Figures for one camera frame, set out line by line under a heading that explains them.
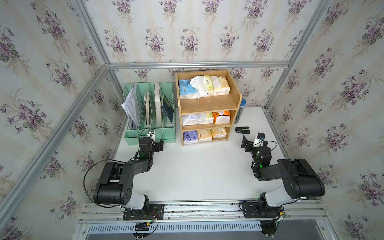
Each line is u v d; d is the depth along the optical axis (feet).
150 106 3.29
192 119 2.75
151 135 2.59
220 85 2.63
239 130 3.42
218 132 3.19
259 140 2.51
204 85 2.63
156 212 2.39
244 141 2.89
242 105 3.19
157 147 2.75
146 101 3.14
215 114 2.79
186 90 2.59
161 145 2.87
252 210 2.40
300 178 1.52
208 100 2.69
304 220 2.43
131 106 2.75
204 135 3.15
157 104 3.03
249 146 2.68
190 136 3.12
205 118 2.76
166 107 3.27
